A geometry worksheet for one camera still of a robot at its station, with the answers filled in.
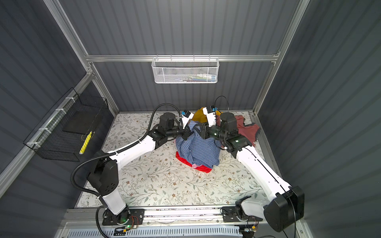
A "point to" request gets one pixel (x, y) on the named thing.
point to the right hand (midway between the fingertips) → (196, 127)
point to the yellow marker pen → (86, 143)
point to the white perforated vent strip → (167, 232)
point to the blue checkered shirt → (198, 151)
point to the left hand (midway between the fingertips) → (197, 127)
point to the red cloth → (202, 168)
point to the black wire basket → (62, 134)
